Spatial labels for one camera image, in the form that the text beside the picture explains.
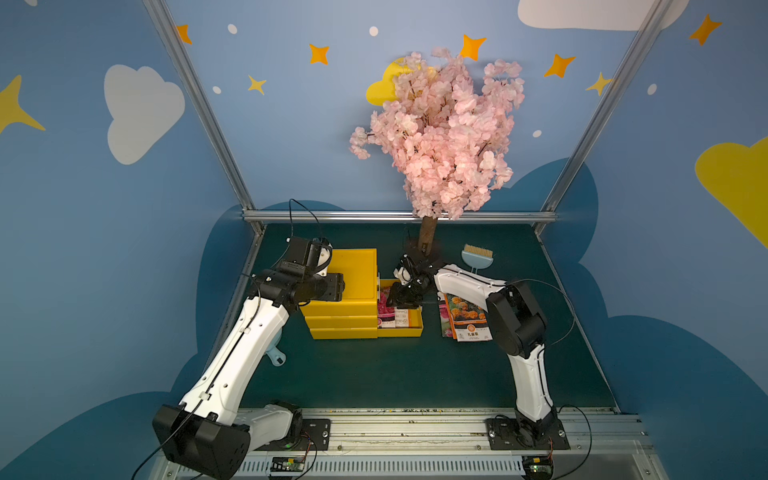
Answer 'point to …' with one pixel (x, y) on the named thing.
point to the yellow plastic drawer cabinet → (356, 316)
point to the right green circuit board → (538, 467)
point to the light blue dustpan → (276, 355)
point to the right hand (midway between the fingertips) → (393, 301)
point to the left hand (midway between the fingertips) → (332, 280)
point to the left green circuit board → (286, 464)
